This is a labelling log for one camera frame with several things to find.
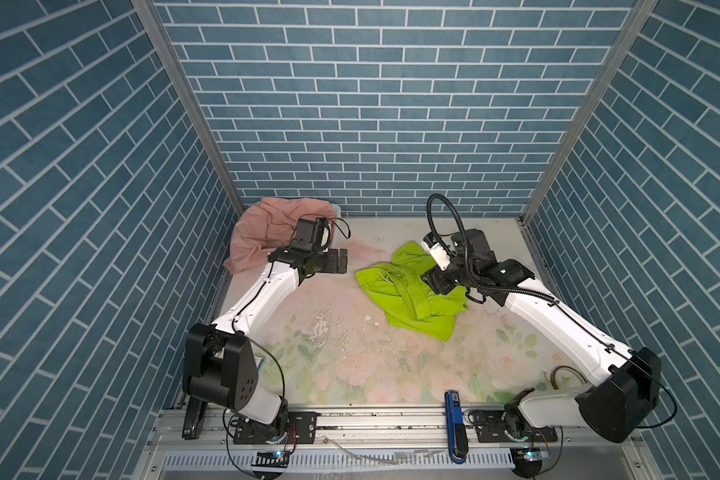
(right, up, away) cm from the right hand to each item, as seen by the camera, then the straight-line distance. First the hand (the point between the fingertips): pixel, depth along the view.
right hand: (428, 266), depth 80 cm
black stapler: (-59, -35, -8) cm, 69 cm away
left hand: (-27, +2, +7) cm, 28 cm away
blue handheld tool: (+6, -41, -7) cm, 42 cm away
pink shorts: (-55, +13, +32) cm, 65 cm away
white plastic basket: (-29, +18, +31) cm, 46 cm away
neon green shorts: (-5, -11, +15) cm, 19 cm away
